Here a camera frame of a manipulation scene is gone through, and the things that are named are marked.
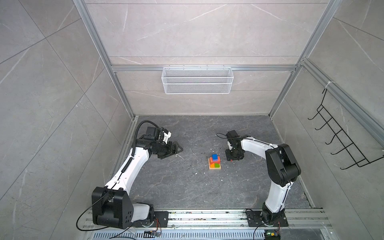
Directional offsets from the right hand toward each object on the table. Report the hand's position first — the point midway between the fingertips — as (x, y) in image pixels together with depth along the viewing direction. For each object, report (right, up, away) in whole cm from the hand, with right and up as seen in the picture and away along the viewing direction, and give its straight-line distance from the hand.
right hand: (231, 156), depth 97 cm
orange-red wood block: (-10, -1, -9) cm, 13 cm away
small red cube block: (-2, -1, -9) cm, 10 cm away
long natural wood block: (-12, -6, -7) cm, 15 cm away
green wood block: (-10, -4, -7) cm, 13 cm away
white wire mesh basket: (-24, +52, +3) cm, 57 cm away
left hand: (-34, +8, -17) cm, 39 cm away
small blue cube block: (-12, +2, -11) cm, 16 cm away
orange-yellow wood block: (-13, -4, -7) cm, 16 cm away
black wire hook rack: (+42, +11, -34) cm, 56 cm away
